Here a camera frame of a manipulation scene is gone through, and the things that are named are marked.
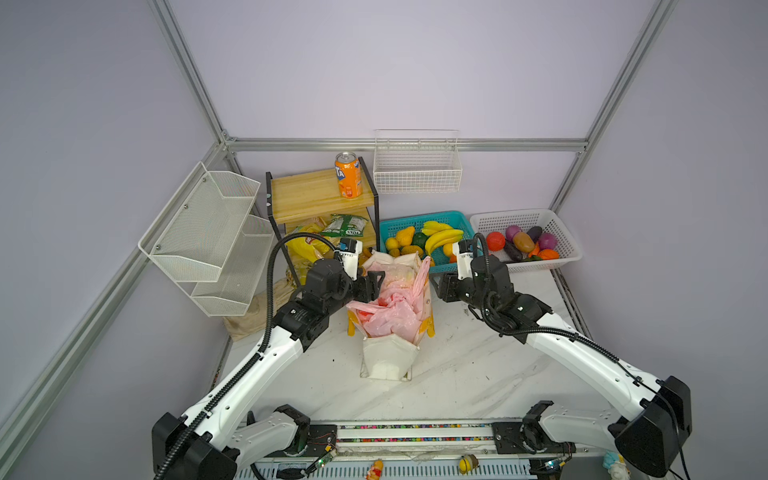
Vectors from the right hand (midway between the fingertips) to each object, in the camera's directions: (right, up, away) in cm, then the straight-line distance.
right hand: (434, 274), depth 75 cm
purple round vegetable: (+46, +10, +33) cm, 58 cm away
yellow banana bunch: (+7, +13, +35) cm, 38 cm away
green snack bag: (-26, +14, +15) cm, 33 cm away
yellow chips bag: (-37, +6, +11) cm, 39 cm away
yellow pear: (-6, +12, +34) cm, 37 cm away
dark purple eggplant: (+35, +7, +34) cm, 49 cm away
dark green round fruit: (-1, +11, +35) cm, 37 cm away
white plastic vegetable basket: (+51, +18, +39) cm, 66 cm away
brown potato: (+37, +10, +32) cm, 50 cm away
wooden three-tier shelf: (-24, +21, +6) cm, 32 cm away
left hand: (-16, 0, -2) cm, 16 cm away
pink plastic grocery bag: (-10, -9, -4) cm, 14 cm away
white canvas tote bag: (-12, -21, -2) cm, 24 cm away
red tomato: (+27, +10, +32) cm, 43 cm away
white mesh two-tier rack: (-60, +8, +1) cm, 60 cm away
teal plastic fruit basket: (-12, +15, +36) cm, 41 cm away
